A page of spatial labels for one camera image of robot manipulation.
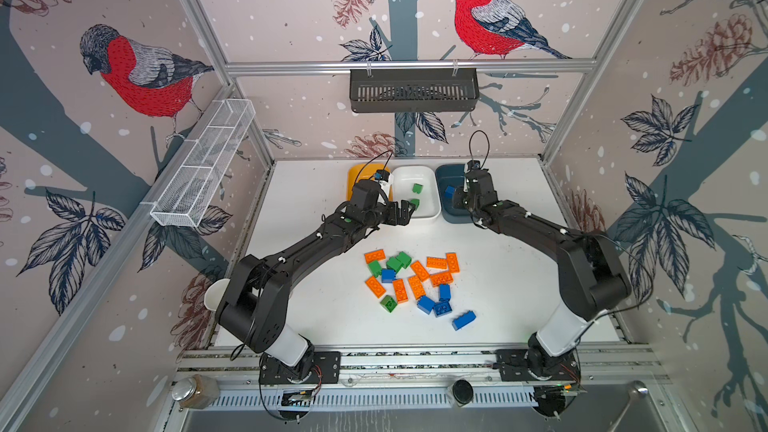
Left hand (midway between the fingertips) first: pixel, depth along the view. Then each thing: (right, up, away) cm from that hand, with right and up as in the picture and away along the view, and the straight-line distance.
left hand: (403, 204), depth 84 cm
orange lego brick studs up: (+4, -25, +2) cm, 25 cm away
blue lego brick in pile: (-4, -22, +6) cm, 23 cm away
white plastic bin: (+1, +9, +30) cm, 32 cm away
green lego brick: (+6, +4, +28) cm, 29 cm away
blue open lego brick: (+12, -25, 0) cm, 28 cm away
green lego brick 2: (-8, -20, +6) cm, 23 cm away
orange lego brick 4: (+12, -23, +4) cm, 26 cm away
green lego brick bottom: (-4, -28, -1) cm, 28 cm away
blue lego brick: (+11, -29, -1) cm, 31 cm away
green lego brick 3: (-3, -19, +6) cm, 20 cm away
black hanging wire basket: (+4, +40, +23) cm, 46 cm away
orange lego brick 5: (+16, -19, +9) cm, 26 cm away
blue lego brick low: (+6, -28, -2) cm, 29 cm away
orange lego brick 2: (-8, -25, +4) cm, 27 cm away
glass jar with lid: (-46, -39, -20) cm, 64 cm away
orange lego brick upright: (-1, -25, +2) cm, 26 cm away
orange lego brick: (-9, -17, +9) cm, 21 cm away
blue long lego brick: (+17, -32, -3) cm, 36 cm away
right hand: (+18, +3, +11) cm, 22 cm away
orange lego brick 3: (+5, -21, +6) cm, 22 cm away
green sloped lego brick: (+6, -1, +23) cm, 24 cm away
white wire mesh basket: (-53, +2, -14) cm, 55 cm away
